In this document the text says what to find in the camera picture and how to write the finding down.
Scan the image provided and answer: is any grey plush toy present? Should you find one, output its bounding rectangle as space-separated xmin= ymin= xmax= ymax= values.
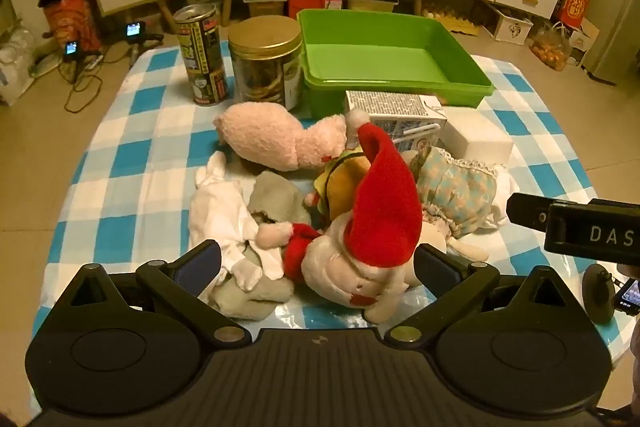
xmin=212 ymin=170 xmax=313 ymax=320

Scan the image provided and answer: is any orange-red bag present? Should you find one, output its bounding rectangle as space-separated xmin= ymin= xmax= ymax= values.
xmin=42 ymin=0 xmax=103 ymax=52

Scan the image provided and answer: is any red gift bag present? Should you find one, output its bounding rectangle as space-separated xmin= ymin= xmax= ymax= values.
xmin=557 ymin=0 xmax=596 ymax=28

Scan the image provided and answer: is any bag of oranges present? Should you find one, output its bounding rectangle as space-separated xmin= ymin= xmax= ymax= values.
xmin=530 ymin=22 xmax=573 ymax=72

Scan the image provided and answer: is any tall printed can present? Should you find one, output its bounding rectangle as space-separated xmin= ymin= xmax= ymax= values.
xmin=173 ymin=3 xmax=230 ymax=106

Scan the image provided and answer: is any burger plush toy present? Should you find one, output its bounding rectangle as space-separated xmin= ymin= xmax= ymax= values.
xmin=305 ymin=144 xmax=373 ymax=228

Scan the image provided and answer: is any pack of water bottles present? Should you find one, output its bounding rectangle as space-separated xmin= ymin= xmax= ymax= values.
xmin=0 ymin=27 xmax=38 ymax=105

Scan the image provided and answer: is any egg tray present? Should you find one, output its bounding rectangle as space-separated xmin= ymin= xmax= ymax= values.
xmin=422 ymin=4 xmax=483 ymax=35

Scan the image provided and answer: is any santa plush toy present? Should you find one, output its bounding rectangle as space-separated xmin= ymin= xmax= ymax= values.
xmin=257 ymin=109 xmax=423 ymax=323

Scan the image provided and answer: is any pink plush toy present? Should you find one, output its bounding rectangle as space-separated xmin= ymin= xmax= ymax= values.
xmin=212 ymin=102 xmax=348 ymax=172

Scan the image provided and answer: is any doll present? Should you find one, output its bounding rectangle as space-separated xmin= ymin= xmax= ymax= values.
xmin=407 ymin=146 xmax=513 ymax=263

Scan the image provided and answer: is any blue checked tablecloth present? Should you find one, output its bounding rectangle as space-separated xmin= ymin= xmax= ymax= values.
xmin=32 ymin=47 xmax=623 ymax=358

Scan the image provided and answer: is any black cable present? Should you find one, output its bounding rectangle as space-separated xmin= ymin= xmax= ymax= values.
xmin=62 ymin=52 xmax=107 ymax=114

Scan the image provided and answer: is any white milk carton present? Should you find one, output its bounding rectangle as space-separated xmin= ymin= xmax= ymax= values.
xmin=344 ymin=89 xmax=448 ymax=155

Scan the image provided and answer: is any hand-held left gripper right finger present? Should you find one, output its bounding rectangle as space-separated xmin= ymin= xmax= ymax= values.
xmin=382 ymin=243 xmax=568 ymax=350

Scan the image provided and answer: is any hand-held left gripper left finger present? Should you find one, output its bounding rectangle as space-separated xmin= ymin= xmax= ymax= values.
xmin=62 ymin=239 xmax=253 ymax=349

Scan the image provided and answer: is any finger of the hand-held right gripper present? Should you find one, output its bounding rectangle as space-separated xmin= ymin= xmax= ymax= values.
xmin=506 ymin=193 xmax=553 ymax=229

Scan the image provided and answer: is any white foam block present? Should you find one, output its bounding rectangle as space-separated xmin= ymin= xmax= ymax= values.
xmin=439 ymin=109 xmax=516 ymax=168

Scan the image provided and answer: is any small camera on tripod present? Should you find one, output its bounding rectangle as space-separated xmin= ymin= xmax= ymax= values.
xmin=584 ymin=263 xmax=640 ymax=324
xmin=60 ymin=41 xmax=103 ymax=82
xmin=122 ymin=21 xmax=165 ymax=60

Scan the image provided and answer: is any gold-lid glass jar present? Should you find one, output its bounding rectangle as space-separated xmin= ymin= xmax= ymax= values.
xmin=227 ymin=16 xmax=305 ymax=112

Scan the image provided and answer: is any white crate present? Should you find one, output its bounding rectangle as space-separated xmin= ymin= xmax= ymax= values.
xmin=487 ymin=4 xmax=535 ymax=44

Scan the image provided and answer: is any red box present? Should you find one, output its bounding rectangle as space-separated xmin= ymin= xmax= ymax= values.
xmin=287 ymin=0 xmax=343 ymax=20

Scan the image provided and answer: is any green plastic bin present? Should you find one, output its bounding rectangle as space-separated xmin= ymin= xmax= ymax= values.
xmin=297 ymin=8 xmax=496 ymax=120

